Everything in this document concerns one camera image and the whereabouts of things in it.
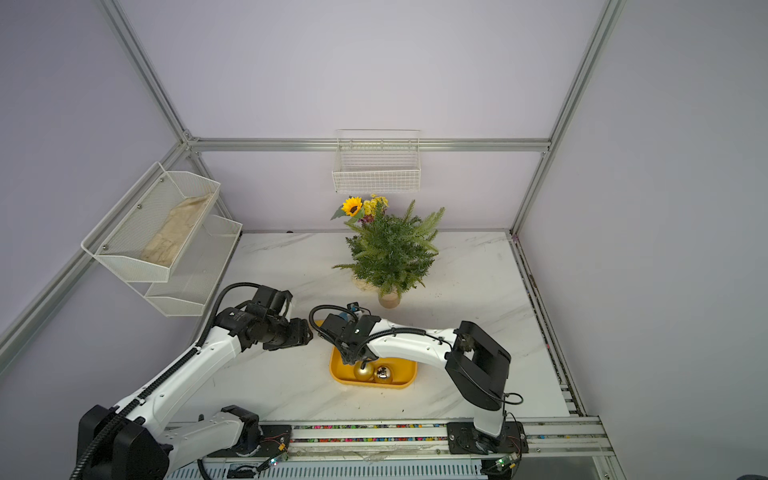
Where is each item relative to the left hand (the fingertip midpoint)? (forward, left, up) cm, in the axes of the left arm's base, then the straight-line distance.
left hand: (301, 341), depth 81 cm
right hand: (0, -17, -5) cm, 18 cm away
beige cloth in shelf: (+20, +34, +20) cm, 45 cm away
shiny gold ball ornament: (-7, -23, -5) cm, 24 cm away
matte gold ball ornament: (-7, -17, -5) cm, 19 cm away
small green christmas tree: (+14, -25, +21) cm, 35 cm away
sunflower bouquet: (+37, -16, +15) cm, 43 cm away
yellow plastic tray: (-6, -29, -7) cm, 30 cm away
